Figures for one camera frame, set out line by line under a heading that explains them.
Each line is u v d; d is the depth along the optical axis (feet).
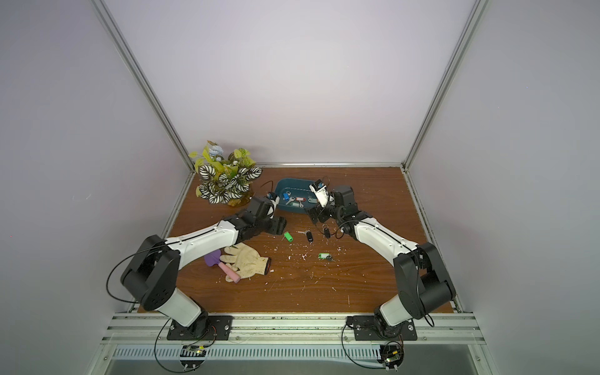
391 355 2.28
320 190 2.47
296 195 3.50
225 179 2.80
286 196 3.50
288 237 3.11
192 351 2.34
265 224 2.49
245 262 2.87
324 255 2.94
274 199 2.72
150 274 1.46
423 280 1.40
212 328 2.38
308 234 3.11
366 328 2.38
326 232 3.18
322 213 2.49
